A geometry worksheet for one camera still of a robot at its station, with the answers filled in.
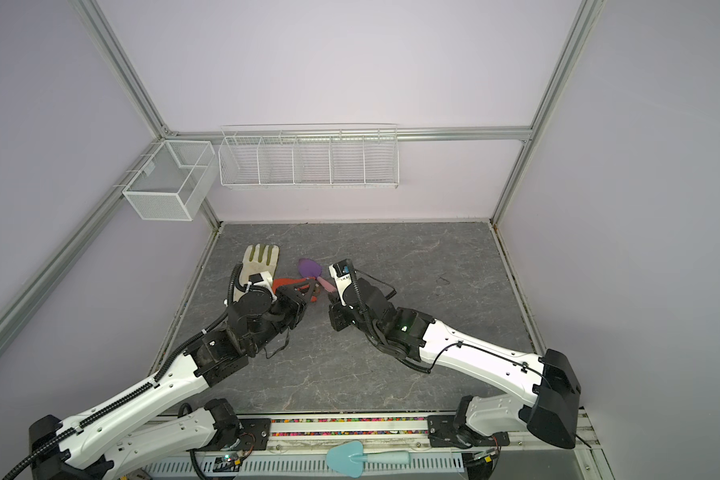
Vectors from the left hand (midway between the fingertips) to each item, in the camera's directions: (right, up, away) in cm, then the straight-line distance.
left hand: (318, 288), depth 70 cm
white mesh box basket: (-54, +32, +30) cm, 69 cm away
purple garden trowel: (-10, +2, +39) cm, 40 cm away
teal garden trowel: (+7, -40, 0) cm, 41 cm away
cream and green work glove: (-29, +6, +39) cm, 49 cm away
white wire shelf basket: (-8, +40, +30) cm, 51 cm away
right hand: (+2, -3, +1) cm, 4 cm away
